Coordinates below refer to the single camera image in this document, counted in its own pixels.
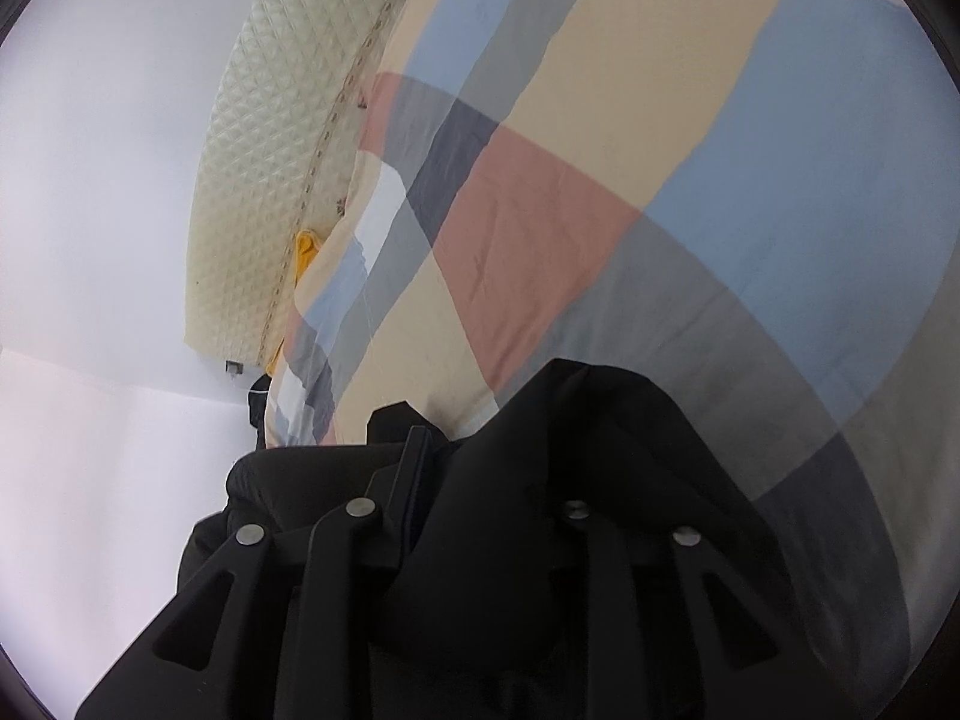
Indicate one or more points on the cream quilted headboard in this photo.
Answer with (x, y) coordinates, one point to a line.
(262, 127)

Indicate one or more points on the plaid duvet bed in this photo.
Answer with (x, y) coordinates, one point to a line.
(525, 202)

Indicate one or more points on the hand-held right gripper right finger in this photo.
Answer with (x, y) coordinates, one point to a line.
(686, 562)

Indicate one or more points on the yellow pillow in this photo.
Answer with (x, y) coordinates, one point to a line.
(306, 251)

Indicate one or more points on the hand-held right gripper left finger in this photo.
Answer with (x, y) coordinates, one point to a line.
(409, 480)

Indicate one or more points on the black bag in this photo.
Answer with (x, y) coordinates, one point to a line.
(256, 405)

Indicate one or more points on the black puffer jacket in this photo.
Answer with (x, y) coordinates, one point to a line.
(600, 427)

